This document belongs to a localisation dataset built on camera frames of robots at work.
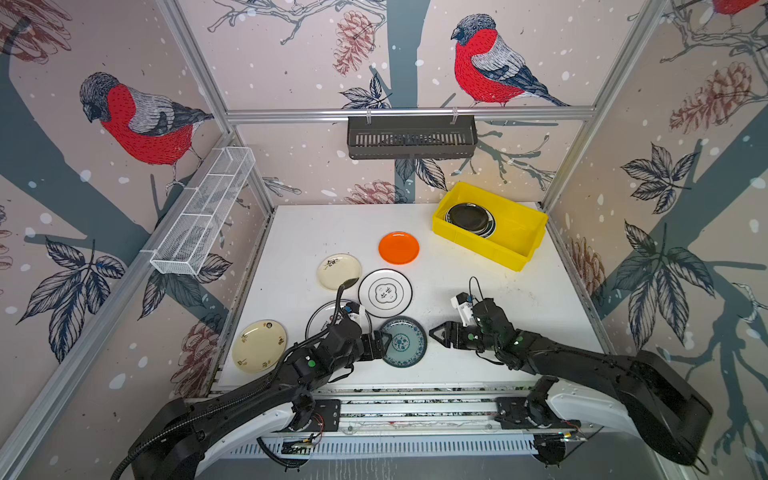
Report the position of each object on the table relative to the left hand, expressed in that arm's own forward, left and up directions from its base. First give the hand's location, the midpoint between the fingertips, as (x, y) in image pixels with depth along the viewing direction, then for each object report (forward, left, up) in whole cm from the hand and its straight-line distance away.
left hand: (387, 335), depth 80 cm
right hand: (+2, -14, -1) cm, 14 cm away
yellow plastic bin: (+45, -50, -6) cm, 67 cm away
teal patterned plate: (0, -6, -7) cm, 9 cm away
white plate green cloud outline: (+16, +1, -6) cm, 17 cm away
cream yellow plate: (0, +38, -8) cm, 39 cm away
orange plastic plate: (+35, -4, -7) cm, 35 cm away
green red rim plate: (+43, -38, -4) cm, 57 cm away
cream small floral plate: (+26, +18, -8) cm, 33 cm away
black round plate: (+50, -32, -6) cm, 60 cm away
